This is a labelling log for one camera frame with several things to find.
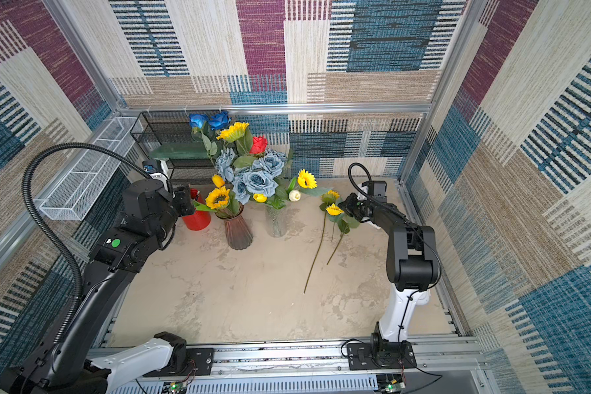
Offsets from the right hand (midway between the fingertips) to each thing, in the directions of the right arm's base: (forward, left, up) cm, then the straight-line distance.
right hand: (341, 206), depth 98 cm
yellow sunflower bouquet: (-5, +3, +1) cm, 6 cm away
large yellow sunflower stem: (+9, +4, -5) cm, 11 cm away
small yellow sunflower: (-8, +14, +23) cm, 28 cm away
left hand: (-16, +47, +28) cm, 57 cm away
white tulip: (-15, +18, +23) cm, 32 cm away
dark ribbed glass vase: (-7, +42, -8) cm, 43 cm away
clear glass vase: (-5, +25, -1) cm, 26 cm away
